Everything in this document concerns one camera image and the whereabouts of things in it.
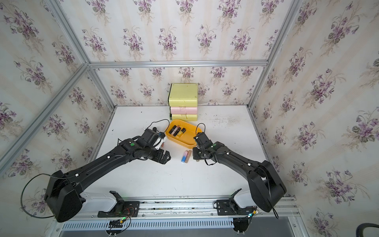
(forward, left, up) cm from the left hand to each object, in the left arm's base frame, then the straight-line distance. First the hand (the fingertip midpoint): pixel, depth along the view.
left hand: (166, 157), depth 79 cm
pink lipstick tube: (+26, -3, -11) cm, 28 cm away
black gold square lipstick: (+23, -7, -10) cm, 26 cm away
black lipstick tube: (+25, 0, -11) cm, 28 cm away
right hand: (+4, -18, -6) cm, 19 cm away
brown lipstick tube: (0, -18, -5) cm, 18 cm away
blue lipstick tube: (+3, -9, -11) cm, 14 cm away
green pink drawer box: (+35, -9, +11) cm, 37 cm away
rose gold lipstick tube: (+5, -12, -11) cm, 17 cm away
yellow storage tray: (+15, -11, -6) cm, 19 cm away
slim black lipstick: (+24, -4, -11) cm, 27 cm away
